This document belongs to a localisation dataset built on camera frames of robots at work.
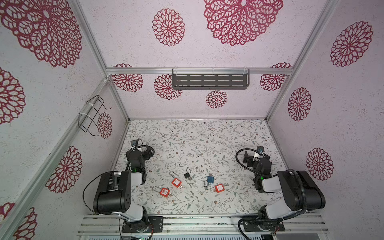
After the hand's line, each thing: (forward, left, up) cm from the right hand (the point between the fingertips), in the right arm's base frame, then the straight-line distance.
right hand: (255, 150), depth 91 cm
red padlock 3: (-24, +54, -7) cm, 60 cm away
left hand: (-2, +72, +1) cm, 72 cm away
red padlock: (-21, +23, -7) cm, 32 cm away
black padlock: (-14, +42, -8) cm, 45 cm away
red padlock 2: (-18, +48, -7) cm, 52 cm away
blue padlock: (-15, +28, -9) cm, 33 cm away
